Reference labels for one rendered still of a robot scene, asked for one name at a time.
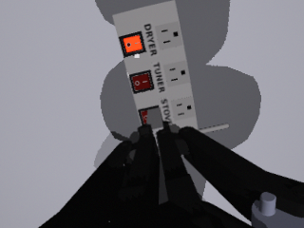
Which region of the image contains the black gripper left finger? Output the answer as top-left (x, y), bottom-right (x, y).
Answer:
top-left (38, 108), bottom-right (161, 228)

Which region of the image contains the grey power strip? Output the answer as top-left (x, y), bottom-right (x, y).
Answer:
top-left (112, 0), bottom-right (198, 132)

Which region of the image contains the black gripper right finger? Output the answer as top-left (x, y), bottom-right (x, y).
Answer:
top-left (154, 107), bottom-right (304, 228)

